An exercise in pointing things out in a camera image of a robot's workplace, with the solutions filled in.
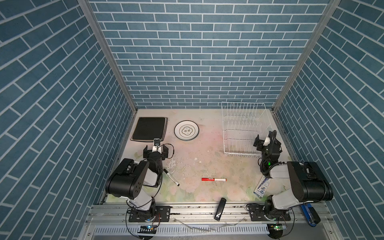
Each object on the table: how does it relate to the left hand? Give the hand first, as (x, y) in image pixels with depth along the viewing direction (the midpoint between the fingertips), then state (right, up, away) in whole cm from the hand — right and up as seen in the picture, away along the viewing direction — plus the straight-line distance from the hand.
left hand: (156, 144), depth 91 cm
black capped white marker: (+11, -18, -6) cm, 22 cm away
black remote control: (+37, -29, -19) cm, 51 cm away
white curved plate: (+18, +8, +15) cm, 25 cm away
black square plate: (-9, +9, +14) cm, 19 cm away
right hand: (+68, +6, -1) cm, 68 cm away
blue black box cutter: (+81, -31, -19) cm, 89 cm away
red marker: (+36, -19, -7) cm, 41 cm away
